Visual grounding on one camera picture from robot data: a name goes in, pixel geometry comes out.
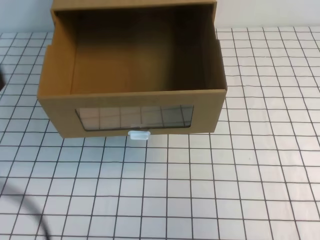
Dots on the brown cardboard shoebox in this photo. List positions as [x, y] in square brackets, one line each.
[133, 68]

